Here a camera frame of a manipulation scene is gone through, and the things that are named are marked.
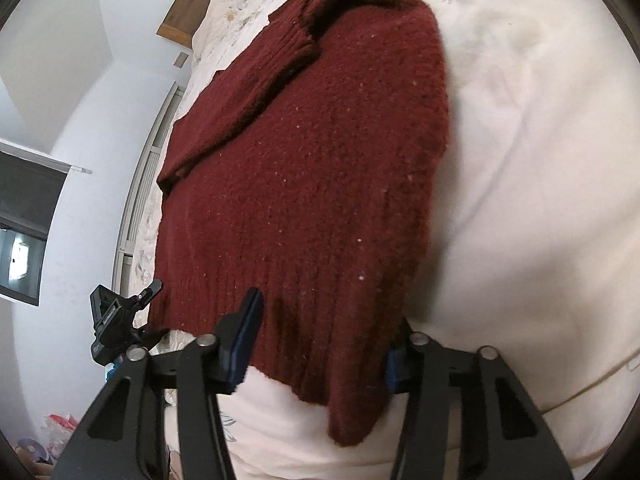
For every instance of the dark red knit sweater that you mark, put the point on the dark red knit sweater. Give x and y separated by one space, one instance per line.
306 169

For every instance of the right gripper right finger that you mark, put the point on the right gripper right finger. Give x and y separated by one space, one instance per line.
503 435

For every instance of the dark window with blind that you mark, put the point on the dark window with blind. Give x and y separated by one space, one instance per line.
31 185

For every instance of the colourful clutter on floor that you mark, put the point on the colourful clutter on floor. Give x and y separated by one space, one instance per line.
56 430

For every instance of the white low radiator cabinet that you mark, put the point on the white low radiator cabinet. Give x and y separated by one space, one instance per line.
140 189

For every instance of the left wall switch plate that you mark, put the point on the left wall switch plate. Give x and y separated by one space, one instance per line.
181 59

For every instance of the wooden headboard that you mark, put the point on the wooden headboard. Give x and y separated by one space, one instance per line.
182 20

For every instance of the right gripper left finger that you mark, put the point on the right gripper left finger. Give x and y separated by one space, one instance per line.
123 433

